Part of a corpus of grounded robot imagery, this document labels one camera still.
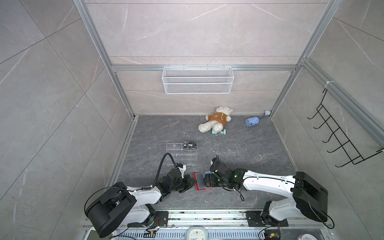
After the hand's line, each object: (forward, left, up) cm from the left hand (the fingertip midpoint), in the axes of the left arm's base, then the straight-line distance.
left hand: (198, 179), depth 83 cm
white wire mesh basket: (+59, -1, +25) cm, 64 cm away
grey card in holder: (+1, -1, -1) cm, 1 cm away
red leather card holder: (-3, +1, -1) cm, 3 cm away
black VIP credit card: (+20, +4, +4) cm, 21 cm away
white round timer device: (-25, +2, -1) cm, 25 cm away
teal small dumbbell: (+35, -20, -1) cm, 40 cm away
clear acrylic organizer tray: (+16, +6, -3) cm, 17 cm away
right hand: (0, -6, -1) cm, 6 cm away
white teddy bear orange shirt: (+41, -16, +4) cm, 44 cm away
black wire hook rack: (+9, -66, +28) cm, 72 cm away
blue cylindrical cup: (+42, -43, 0) cm, 60 cm away
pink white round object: (-28, -49, -1) cm, 57 cm away
